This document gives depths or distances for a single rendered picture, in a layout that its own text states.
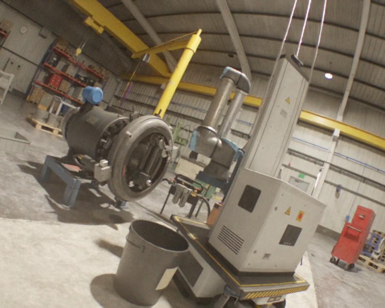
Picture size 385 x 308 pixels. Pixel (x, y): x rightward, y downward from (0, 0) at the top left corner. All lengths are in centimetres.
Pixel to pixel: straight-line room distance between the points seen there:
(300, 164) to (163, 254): 1157
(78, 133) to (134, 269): 140
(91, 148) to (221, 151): 108
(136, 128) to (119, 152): 22
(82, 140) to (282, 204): 164
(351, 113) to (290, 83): 1196
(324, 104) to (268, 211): 1260
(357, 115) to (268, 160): 1221
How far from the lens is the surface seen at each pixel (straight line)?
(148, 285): 106
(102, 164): 151
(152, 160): 182
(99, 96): 216
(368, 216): 457
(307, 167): 1228
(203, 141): 144
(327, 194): 1223
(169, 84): 574
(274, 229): 114
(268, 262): 125
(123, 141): 155
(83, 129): 202
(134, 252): 100
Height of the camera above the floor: 75
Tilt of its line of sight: 2 degrees up
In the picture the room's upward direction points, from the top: 24 degrees clockwise
